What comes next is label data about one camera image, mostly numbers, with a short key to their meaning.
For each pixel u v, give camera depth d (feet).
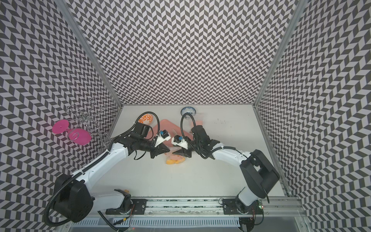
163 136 2.26
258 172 1.36
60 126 2.19
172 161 2.17
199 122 3.28
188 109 3.64
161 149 2.23
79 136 2.12
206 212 2.40
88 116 2.99
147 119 3.54
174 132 3.25
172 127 3.48
